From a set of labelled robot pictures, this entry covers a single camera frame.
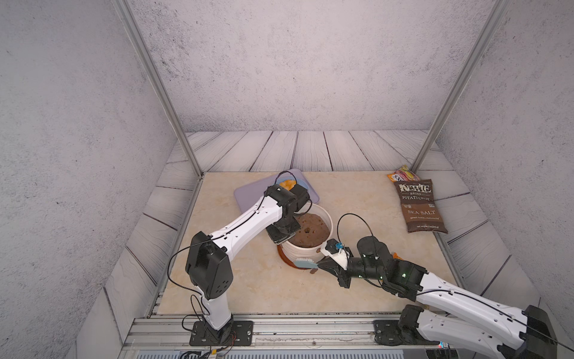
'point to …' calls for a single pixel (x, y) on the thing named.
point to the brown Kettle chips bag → (418, 206)
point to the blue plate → (285, 178)
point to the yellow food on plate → (288, 184)
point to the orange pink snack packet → (403, 174)
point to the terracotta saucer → (288, 262)
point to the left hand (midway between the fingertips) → (294, 239)
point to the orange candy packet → (395, 256)
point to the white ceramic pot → (292, 253)
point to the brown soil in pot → (313, 231)
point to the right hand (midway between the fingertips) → (322, 265)
